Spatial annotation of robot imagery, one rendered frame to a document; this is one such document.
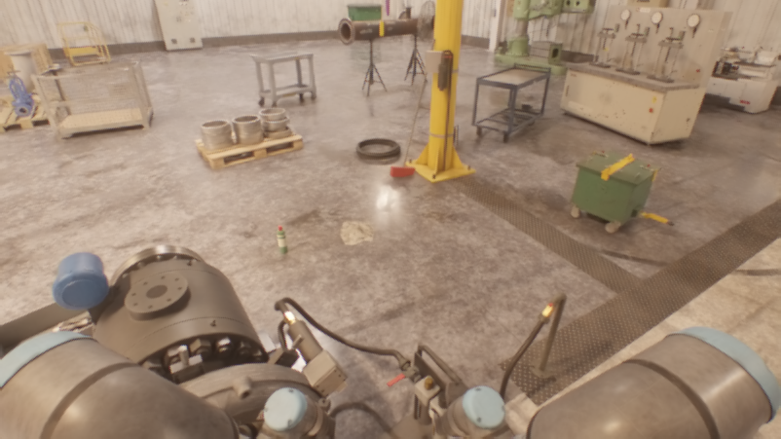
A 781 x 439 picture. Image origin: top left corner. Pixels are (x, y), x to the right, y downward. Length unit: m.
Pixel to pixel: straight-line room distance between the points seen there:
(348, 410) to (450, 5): 3.48
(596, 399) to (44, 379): 0.55
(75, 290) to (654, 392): 1.67
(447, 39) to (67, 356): 3.93
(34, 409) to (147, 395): 0.10
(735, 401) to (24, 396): 0.69
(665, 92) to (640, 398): 5.77
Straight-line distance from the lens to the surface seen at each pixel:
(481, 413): 1.00
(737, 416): 0.53
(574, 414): 0.48
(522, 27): 12.58
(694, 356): 0.53
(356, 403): 2.27
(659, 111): 6.20
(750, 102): 9.63
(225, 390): 1.22
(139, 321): 1.65
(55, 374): 0.53
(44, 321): 3.33
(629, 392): 0.48
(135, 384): 0.49
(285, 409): 1.00
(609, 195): 3.76
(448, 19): 4.13
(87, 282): 1.73
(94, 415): 0.48
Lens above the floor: 1.90
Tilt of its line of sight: 28 degrees down
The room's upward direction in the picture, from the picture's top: straight up
